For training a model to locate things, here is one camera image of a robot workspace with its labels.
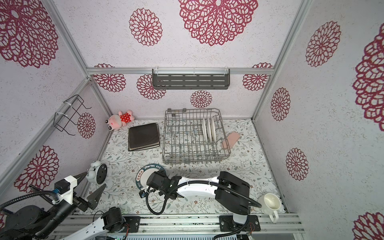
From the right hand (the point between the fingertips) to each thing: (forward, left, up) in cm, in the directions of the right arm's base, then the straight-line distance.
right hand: (157, 173), depth 81 cm
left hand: (-13, +17, +20) cm, 30 cm away
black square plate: (+28, +16, -3) cm, 32 cm away
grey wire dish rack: (+35, -19, -10) cm, 41 cm away
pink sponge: (+29, -44, -7) cm, 53 cm away
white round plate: (+4, +10, -9) cm, 14 cm away
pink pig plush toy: (+41, +40, -2) cm, 58 cm away
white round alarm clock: (-1, +32, +1) cm, 32 cm away
